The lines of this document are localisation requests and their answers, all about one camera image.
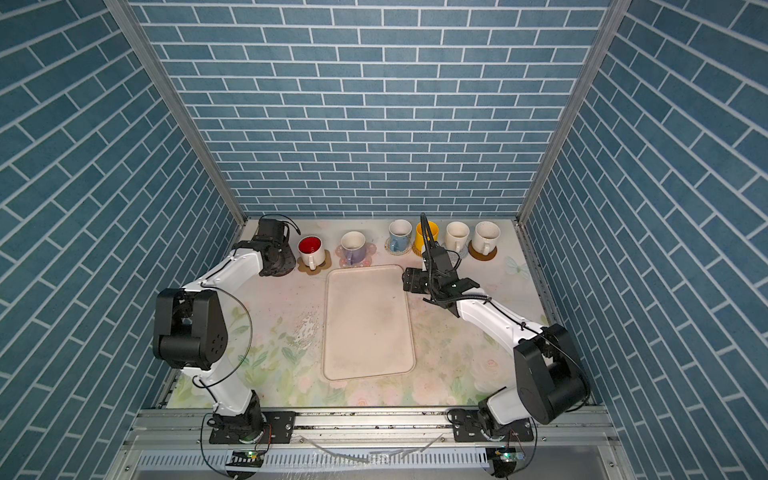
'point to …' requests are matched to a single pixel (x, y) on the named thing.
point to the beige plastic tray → (367, 327)
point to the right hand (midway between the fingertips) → (411, 273)
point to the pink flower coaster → (370, 249)
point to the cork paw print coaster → (326, 264)
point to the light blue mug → (400, 235)
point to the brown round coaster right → (481, 256)
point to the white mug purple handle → (353, 244)
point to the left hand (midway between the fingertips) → (284, 261)
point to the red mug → (311, 250)
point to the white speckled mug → (486, 237)
